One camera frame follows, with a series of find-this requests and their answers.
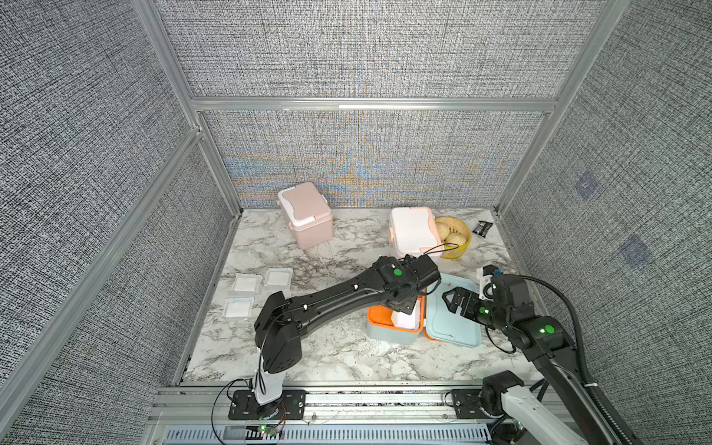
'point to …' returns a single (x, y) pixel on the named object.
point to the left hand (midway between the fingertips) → (406, 301)
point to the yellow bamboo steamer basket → (456, 225)
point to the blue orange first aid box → (433, 319)
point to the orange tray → (382, 315)
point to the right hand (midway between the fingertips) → (456, 293)
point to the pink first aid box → (309, 214)
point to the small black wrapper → (482, 227)
